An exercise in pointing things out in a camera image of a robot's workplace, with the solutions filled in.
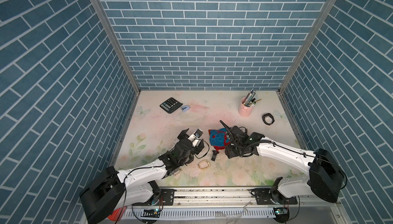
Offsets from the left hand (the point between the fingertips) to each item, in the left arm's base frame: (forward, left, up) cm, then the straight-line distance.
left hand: (198, 135), depth 83 cm
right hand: (-7, -17, -7) cm, 20 cm away
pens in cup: (+26, -34, +1) cm, 42 cm away
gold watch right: (-12, -3, -12) cm, 17 cm away
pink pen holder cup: (+21, -29, -4) cm, 36 cm away
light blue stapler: (+27, +10, -10) cm, 30 cm away
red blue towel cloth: (+2, -12, -7) cm, 14 cm away
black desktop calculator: (+30, +20, -10) cm, 37 cm away
